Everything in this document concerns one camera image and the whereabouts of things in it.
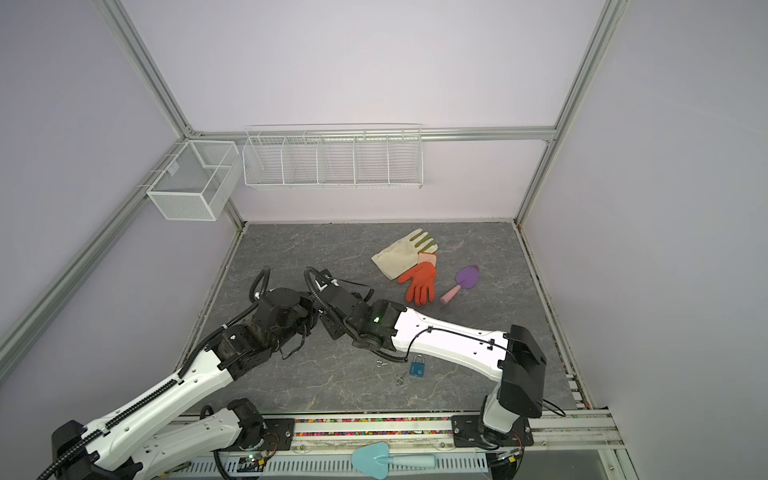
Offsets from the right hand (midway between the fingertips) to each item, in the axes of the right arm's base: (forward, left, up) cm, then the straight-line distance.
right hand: (332, 310), depth 73 cm
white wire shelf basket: (+52, +6, +10) cm, 53 cm away
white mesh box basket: (+45, +51, +5) cm, 68 cm away
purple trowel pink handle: (+24, -40, -22) cm, 52 cm away
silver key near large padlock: (-10, -17, -21) cm, 29 cm away
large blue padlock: (-8, -21, -20) cm, 30 cm away
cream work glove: (+35, -18, -22) cm, 45 cm away
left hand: (+3, +1, +1) cm, 3 cm away
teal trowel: (-28, -10, -20) cm, 36 cm away
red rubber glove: (+23, -24, -20) cm, 39 cm away
